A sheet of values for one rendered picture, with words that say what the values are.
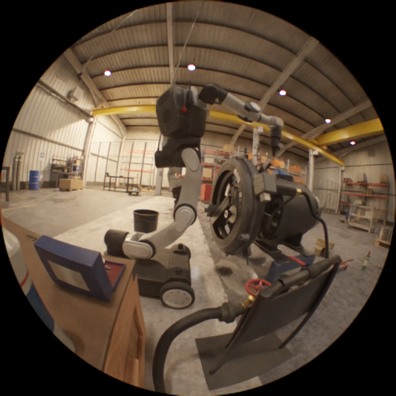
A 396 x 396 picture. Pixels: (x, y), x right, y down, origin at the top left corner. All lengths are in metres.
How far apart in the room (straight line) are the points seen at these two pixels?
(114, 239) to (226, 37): 8.40
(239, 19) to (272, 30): 1.51
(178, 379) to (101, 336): 0.49
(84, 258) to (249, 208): 0.73
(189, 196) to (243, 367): 0.96
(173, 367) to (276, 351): 0.48
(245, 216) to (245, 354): 0.74
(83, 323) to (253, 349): 0.71
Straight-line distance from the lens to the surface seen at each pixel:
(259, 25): 8.21
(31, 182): 8.00
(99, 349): 0.27
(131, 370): 0.43
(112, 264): 0.43
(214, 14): 7.96
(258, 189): 0.73
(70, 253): 0.27
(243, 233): 0.81
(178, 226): 0.80
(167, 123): 0.86
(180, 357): 0.75
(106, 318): 0.30
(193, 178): 0.79
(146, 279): 0.86
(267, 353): 0.84
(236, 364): 0.77
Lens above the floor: 0.71
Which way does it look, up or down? 4 degrees down
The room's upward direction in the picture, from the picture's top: 7 degrees clockwise
